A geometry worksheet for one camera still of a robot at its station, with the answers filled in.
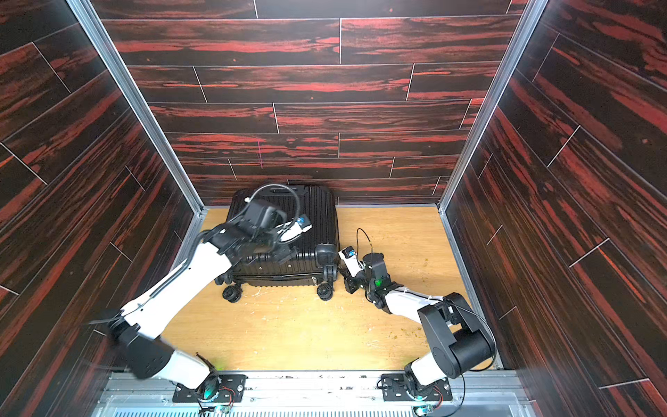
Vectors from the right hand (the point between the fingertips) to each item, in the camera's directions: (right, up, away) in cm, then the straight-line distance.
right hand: (346, 267), depth 92 cm
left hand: (-17, +11, -15) cm, 25 cm away
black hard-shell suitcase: (-10, +5, -12) cm, 16 cm away
